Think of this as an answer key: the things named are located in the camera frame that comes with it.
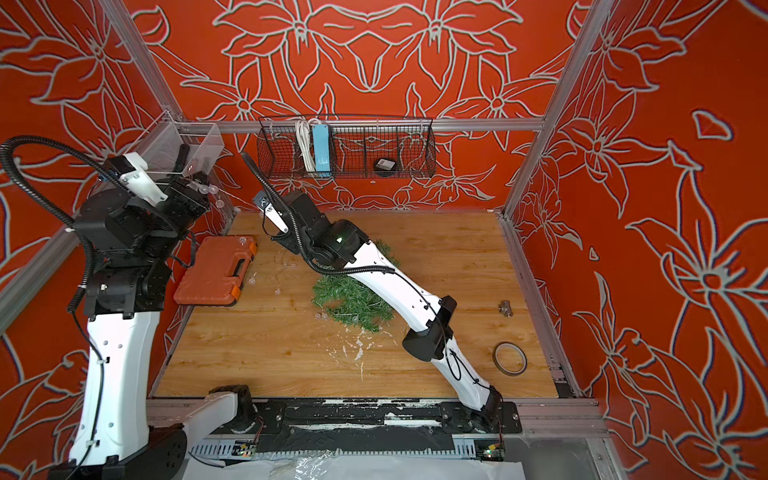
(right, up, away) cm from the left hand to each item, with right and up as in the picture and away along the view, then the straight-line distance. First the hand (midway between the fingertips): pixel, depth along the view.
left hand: (204, 169), depth 55 cm
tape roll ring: (+67, -49, +24) cm, 87 cm away
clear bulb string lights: (-1, -14, +17) cm, 22 cm away
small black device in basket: (+35, +11, +40) cm, 55 cm away
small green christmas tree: (+27, -27, +12) cm, 40 cm away
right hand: (+10, -8, +13) cm, 18 cm away
